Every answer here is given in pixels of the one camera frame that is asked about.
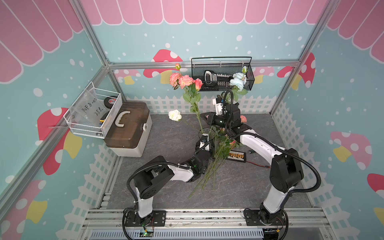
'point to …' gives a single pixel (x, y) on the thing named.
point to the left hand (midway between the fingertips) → (208, 140)
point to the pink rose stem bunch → (223, 144)
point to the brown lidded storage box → (128, 133)
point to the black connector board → (236, 156)
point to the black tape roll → (109, 102)
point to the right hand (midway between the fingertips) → (201, 115)
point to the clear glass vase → (212, 135)
